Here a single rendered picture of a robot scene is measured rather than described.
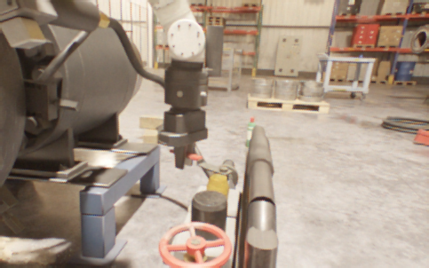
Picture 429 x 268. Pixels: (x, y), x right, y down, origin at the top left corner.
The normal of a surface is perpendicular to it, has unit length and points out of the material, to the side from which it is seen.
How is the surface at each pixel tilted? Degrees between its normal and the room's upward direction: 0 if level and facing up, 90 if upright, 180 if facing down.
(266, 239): 12
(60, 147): 90
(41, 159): 90
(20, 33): 90
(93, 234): 90
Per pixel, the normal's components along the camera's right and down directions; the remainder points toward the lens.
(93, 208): -0.14, 0.24
